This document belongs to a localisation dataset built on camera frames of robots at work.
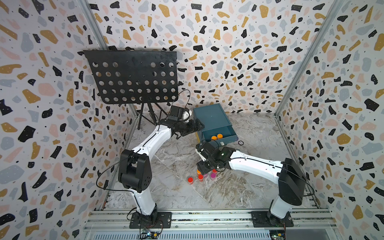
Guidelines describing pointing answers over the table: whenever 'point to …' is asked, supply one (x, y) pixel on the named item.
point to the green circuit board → (150, 235)
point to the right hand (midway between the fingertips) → (201, 166)
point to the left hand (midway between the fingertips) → (200, 127)
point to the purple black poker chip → (240, 142)
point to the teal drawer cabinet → (215, 124)
